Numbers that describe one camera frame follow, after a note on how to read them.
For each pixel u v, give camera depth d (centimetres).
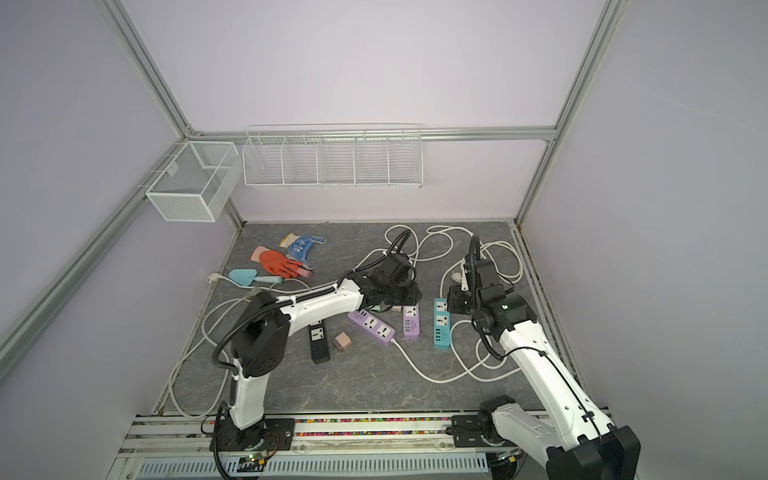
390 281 70
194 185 99
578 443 38
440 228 118
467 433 73
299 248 112
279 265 105
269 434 73
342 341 87
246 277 104
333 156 98
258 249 111
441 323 91
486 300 57
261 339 50
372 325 90
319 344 86
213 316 95
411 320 91
